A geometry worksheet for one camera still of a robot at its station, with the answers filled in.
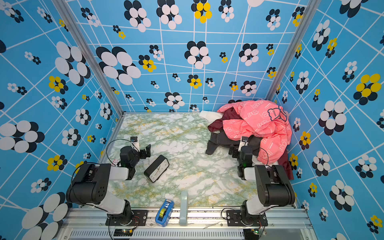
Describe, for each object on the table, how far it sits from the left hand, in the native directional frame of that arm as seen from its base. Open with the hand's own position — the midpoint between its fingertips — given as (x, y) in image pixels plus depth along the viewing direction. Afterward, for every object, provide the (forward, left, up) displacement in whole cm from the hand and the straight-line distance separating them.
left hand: (143, 144), depth 94 cm
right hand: (0, -63, 0) cm, 63 cm away
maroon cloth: (+19, -49, -3) cm, 53 cm away
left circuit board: (-45, +2, -9) cm, 46 cm away
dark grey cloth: (+5, -49, -2) cm, 49 cm away
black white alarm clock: (-17, -12, +1) cm, 21 cm away
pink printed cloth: (+10, -74, +14) cm, 76 cm away
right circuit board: (-46, -60, -6) cm, 76 cm away
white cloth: (+30, -44, -6) cm, 54 cm away
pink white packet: (-9, +18, -7) cm, 21 cm away
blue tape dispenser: (-39, -18, -2) cm, 43 cm away
